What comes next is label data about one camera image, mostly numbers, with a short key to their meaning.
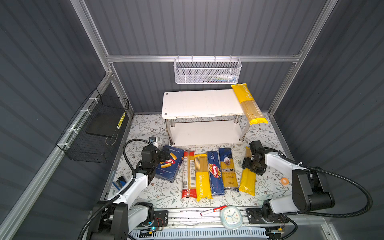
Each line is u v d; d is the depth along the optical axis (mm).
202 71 1236
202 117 721
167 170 826
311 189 860
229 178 847
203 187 818
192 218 755
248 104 738
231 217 719
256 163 697
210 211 756
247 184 823
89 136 716
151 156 675
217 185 808
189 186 824
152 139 765
